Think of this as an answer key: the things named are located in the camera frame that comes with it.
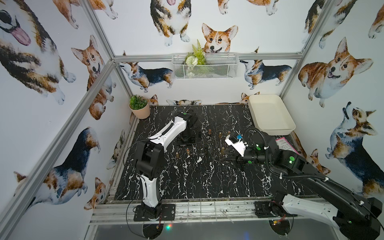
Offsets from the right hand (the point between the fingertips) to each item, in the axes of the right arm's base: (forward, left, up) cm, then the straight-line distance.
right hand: (222, 156), depth 63 cm
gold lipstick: (+32, -10, -29) cm, 44 cm away
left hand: (+14, +15, -17) cm, 27 cm away
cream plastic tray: (+43, -41, -24) cm, 63 cm away
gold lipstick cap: (+14, +25, -26) cm, 38 cm away
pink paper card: (+22, -44, -28) cm, 56 cm away
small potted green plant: (+44, +52, -14) cm, 70 cm away
